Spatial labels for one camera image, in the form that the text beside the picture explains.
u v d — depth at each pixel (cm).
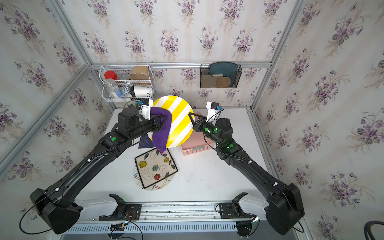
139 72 88
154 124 59
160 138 68
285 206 38
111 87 86
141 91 93
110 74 93
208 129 61
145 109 61
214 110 62
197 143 93
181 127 68
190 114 67
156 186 81
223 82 96
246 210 61
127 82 93
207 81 95
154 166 88
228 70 93
